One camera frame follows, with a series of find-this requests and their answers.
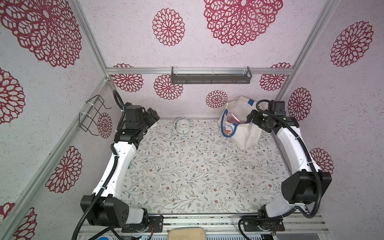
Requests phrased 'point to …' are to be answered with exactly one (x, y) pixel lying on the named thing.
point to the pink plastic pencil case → (232, 118)
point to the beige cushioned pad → (187, 233)
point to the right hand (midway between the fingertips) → (254, 117)
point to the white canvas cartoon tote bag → (244, 135)
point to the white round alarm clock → (182, 125)
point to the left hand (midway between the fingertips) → (152, 116)
